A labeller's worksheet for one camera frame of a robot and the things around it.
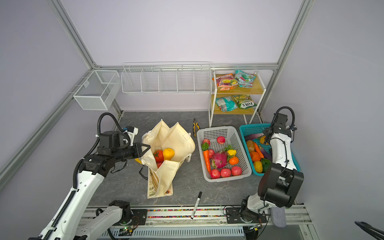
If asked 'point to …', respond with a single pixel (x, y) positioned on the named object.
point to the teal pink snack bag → (244, 80)
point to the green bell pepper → (266, 164)
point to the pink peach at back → (220, 140)
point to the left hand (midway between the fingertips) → (149, 149)
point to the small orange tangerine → (234, 160)
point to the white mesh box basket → (96, 91)
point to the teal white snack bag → (226, 104)
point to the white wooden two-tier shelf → (232, 94)
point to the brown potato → (251, 145)
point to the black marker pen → (196, 205)
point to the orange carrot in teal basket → (258, 150)
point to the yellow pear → (168, 153)
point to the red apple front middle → (225, 172)
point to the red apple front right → (236, 171)
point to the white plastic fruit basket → (231, 138)
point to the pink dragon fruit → (220, 160)
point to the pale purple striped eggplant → (252, 136)
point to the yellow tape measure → (138, 160)
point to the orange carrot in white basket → (206, 154)
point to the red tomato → (159, 156)
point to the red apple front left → (215, 174)
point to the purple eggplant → (266, 155)
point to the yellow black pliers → (194, 124)
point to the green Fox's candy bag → (244, 101)
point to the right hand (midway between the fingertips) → (272, 135)
